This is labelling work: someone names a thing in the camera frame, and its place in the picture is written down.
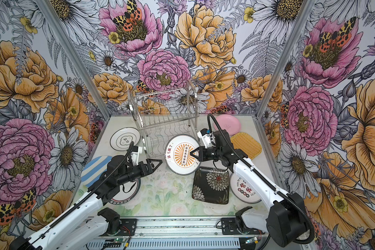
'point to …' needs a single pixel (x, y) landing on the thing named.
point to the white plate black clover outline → (121, 139)
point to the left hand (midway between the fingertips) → (158, 168)
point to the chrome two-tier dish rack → (163, 113)
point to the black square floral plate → (210, 185)
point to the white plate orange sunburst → (177, 157)
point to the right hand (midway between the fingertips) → (192, 158)
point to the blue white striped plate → (94, 168)
